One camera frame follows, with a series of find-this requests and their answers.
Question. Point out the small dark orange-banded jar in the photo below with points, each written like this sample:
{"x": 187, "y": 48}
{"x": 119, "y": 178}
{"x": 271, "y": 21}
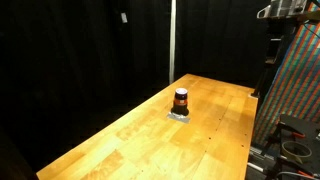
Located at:
{"x": 180, "y": 109}

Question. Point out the grey square coaster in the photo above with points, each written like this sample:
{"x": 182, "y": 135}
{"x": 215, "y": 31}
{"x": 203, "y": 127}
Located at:
{"x": 176, "y": 117}

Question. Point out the white vertical pole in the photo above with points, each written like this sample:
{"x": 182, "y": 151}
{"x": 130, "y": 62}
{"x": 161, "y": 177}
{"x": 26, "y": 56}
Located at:
{"x": 172, "y": 40}

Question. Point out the small white tag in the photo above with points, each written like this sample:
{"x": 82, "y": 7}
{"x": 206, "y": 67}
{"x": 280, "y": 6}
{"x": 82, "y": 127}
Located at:
{"x": 124, "y": 17}

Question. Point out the black curtain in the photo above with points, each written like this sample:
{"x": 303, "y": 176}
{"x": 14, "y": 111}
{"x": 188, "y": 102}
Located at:
{"x": 66, "y": 66}

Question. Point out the black tripod stand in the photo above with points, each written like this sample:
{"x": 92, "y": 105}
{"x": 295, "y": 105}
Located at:
{"x": 268, "y": 66}

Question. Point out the colourful striped panel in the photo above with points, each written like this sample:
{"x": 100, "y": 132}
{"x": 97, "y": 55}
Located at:
{"x": 296, "y": 83}

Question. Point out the black cart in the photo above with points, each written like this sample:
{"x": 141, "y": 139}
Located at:
{"x": 300, "y": 128}

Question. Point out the tape roll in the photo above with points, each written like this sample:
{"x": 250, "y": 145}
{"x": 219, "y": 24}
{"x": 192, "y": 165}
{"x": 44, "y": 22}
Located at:
{"x": 296, "y": 150}

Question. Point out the grey metal rail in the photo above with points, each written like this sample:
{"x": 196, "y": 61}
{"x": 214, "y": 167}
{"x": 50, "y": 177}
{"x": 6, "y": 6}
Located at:
{"x": 261, "y": 154}

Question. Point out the silver aluminium frame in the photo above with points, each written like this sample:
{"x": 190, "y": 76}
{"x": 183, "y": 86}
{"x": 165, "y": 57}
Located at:
{"x": 283, "y": 8}

